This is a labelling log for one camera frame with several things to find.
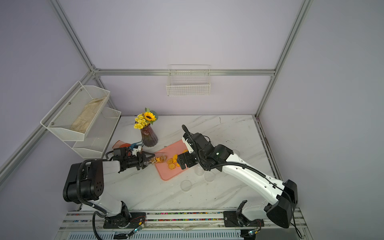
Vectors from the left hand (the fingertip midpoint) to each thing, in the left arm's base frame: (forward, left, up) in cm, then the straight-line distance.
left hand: (153, 159), depth 90 cm
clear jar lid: (-9, -35, -5) cm, 36 cm away
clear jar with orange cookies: (-17, -28, +23) cm, 40 cm away
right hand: (-9, -19, +17) cm, 27 cm away
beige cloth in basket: (+8, +33, +25) cm, 43 cm away
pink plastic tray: (-6, -7, -6) cm, 11 cm away
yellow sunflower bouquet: (+16, +3, +20) cm, 25 cm away
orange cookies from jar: (0, -11, -4) cm, 12 cm away
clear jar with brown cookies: (+5, -2, -3) cm, 6 cm away
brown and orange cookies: (+1, -5, -2) cm, 5 cm away
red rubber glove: (+14, +27, -4) cm, 30 cm away
